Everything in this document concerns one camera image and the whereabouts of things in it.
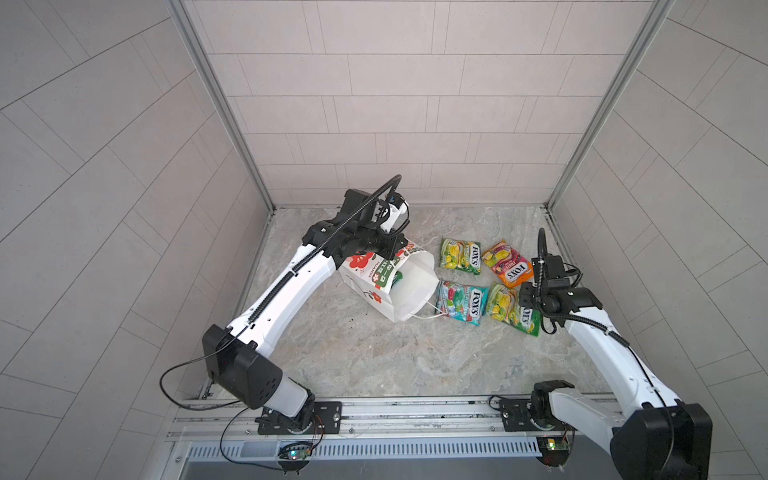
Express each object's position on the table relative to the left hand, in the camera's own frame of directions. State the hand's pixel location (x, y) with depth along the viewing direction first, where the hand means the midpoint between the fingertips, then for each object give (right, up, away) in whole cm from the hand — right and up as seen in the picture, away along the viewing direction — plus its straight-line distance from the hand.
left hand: (413, 238), depth 72 cm
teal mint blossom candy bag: (+16, -20, +15) cm, 30 cm away
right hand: (+33, -15, +11) cm, 38 cm away
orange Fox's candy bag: (+32, -9, +26) cm, 42 cm away
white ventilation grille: (-37, -49, -3) cm, 62 cm away
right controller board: (+32, -49, -4) cm, 59 cm away
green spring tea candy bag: (+17, -6, +27) cm, 33 cm away
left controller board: (-25, -46, -8) cm, 53 cm away
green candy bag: (+28, -20, +17) cm, 38 cm away
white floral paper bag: (-3, -16, +19) cm, 25 cm away
